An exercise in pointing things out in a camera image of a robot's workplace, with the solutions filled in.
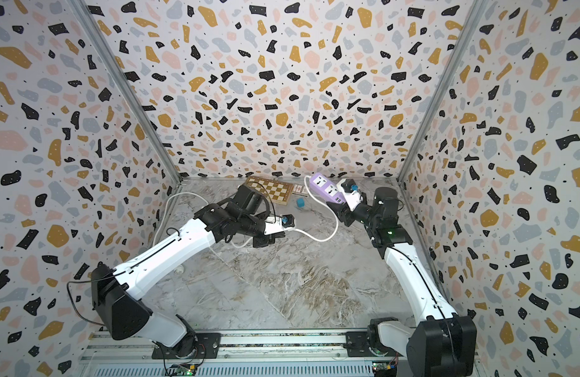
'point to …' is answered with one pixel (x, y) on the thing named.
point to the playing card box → (299, 190)
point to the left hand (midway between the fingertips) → (284, 229)
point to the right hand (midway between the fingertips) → (337, 196)
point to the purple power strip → (326, 188)
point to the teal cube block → (300, 203)
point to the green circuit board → (183, 370)
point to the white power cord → (194, 194)
